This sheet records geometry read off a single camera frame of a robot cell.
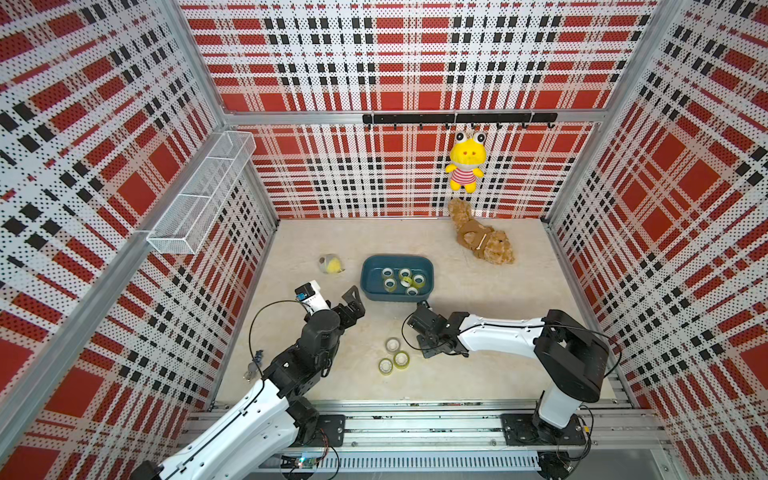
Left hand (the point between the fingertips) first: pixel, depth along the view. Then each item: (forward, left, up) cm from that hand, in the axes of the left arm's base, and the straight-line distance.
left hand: (350, 294), depth 77 cm
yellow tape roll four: (+16, -15, -19) cm, 29 cm away
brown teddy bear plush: (+28, -42, -12) cm, 52 cm away
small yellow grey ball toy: (+22, +12, -17) cm, 30 cm away
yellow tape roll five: (-12, -9, -19) cm, 25 cm away
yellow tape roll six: (-10, -13, -20) cm, 26 cm away
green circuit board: (-35, +9, -17) cm, 40 cm away
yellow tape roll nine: (+17, -19, -19) cm, 32 cm away
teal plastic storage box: (+15, -3, -20) cm, 25 cm away
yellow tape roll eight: (+20, -14, -19) cm, 31 cm away
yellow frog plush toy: (+42, -34, +14) cm, 56 cm away
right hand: (-5, -23, -19) cm, 31 cm away
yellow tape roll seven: (+15, -9, -19) cm, 26 cm away
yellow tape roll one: (+12, -17, -19) cm, 28 cm away
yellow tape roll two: (+20, -8, -19) cm, 29 cm away
